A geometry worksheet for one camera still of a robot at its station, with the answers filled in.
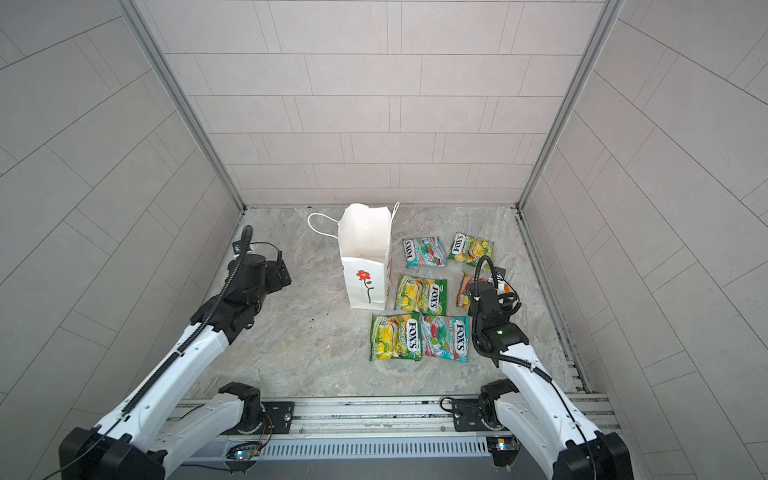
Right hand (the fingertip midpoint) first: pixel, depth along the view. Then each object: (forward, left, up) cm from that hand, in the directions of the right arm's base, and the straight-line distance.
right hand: (488, 293), depth 84 cm
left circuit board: (-32, +61, -4) cm, 69 cm away
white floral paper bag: (+21, +35, +3) cm, 41 cm away
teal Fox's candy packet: (+19, +16, -5) cm, 25 cm away
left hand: (+7, +58, +10) cm, 59 cm away
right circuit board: (-35, +3, -10) cm, 36 cm away
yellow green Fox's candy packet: (+19, +1, -5) cm, 20 cm away
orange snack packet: (+4, +5, -6) cm, 9 cm away
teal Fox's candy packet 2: (-9, +13, -7) cm, 17 cm away
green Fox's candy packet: (+3, +19, -5) cm, 19 cm away
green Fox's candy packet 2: (-8, +27, -6) cm, 29 cm away
